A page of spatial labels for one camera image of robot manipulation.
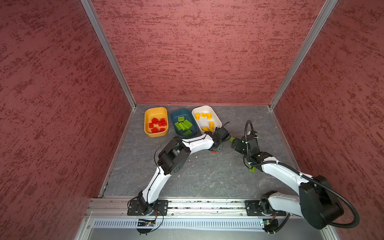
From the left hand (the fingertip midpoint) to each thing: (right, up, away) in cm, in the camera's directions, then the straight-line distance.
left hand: (215, 148), depth 96 cm
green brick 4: (-19, +10, +6) cm, 22 cm away
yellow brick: (-2, +22, +16) cm, 27 cm away
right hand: (+13, +3, -7) cm, 15 cm away
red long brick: (-37, +17, +11) cm, 42 cm away
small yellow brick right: (-12, +22, +16) cm, 29 cm away
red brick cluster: (-44, +18, +12) cm, 49 cm away
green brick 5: (-23, +15, +7) cm, 28 cm away
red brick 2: (-37, +12, +7) cm, 39 cm away
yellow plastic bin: (-41, +24, +14) cm, 50 cm away
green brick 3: (-24, +20, +13) cm, 34 cm away
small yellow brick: (-6, +23, +17) cm, 29 cm away
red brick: (-46, +15, +12) cm, 50 cm away
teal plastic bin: (-19, +23, +14) cm, 33 cm away
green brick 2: (-26, +15, +9) cm, 31 cm away
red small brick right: (-1, -1, -3) cm, 3 cm away
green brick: (-19, +16, +8) cm, 26 cm away
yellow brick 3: (-1, +15, +10) cm, 18 cm away
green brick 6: (+10, +7, -2) cm, 13 cm away
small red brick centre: (-42, +12, +7) cm, 44 cm away
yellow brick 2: (-6, +13, +6) cm, 15 cm away
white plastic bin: (-5, +20, +17) cm, 27 cm away
